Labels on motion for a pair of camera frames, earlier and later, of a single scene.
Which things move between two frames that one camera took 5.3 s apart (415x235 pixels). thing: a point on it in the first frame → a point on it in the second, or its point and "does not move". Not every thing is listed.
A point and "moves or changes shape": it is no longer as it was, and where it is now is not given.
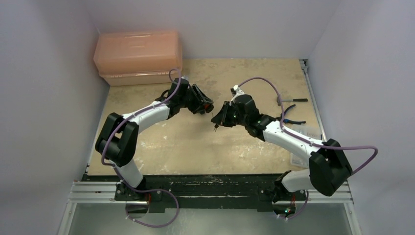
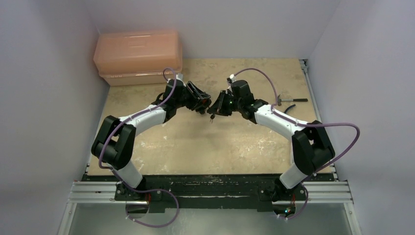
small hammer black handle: (294, 100) does not move
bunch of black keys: (216, 126) moves or changes shape
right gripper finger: (224, 117) → (223, 106)
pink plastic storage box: (128, 58) does not move
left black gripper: (200, 99) does not move
